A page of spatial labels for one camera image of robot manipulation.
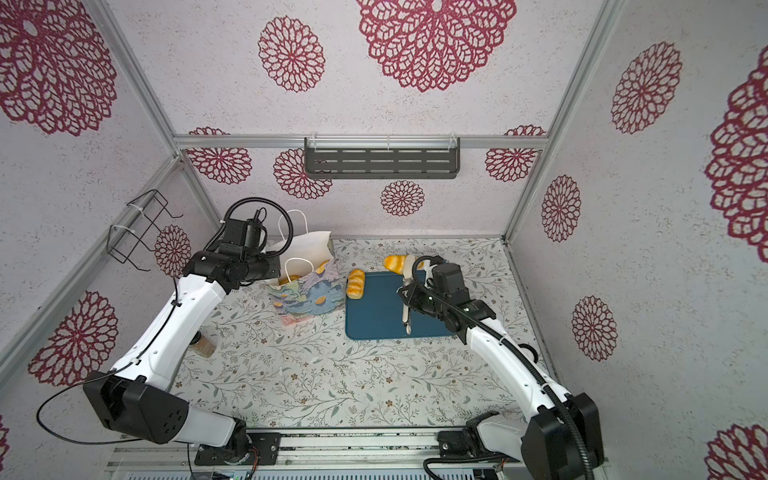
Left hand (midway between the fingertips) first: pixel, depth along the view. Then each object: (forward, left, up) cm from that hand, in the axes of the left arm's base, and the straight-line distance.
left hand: (272, 270), depth 80 cm
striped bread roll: (+10, -20, -21) cm, 31 cm away
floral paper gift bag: (-3, -10, -2) cm, 11 cm away
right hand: (-5, -34, -2) cm, 34 cm away
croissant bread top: (+4, -33, -3) cm, 34 cm away
